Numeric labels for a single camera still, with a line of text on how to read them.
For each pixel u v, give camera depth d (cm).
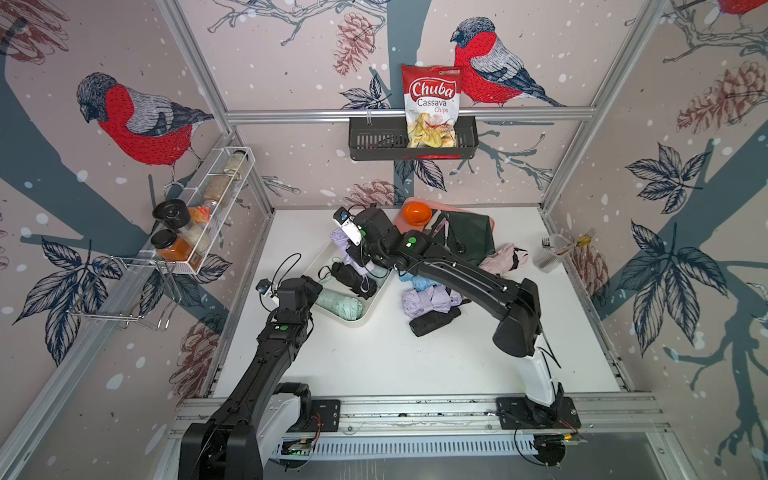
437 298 89
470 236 110
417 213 114
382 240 58
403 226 114
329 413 73
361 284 88
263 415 48
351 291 95
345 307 86
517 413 73
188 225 64
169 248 60
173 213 62
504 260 98
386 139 107
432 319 86
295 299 64
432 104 83
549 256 96
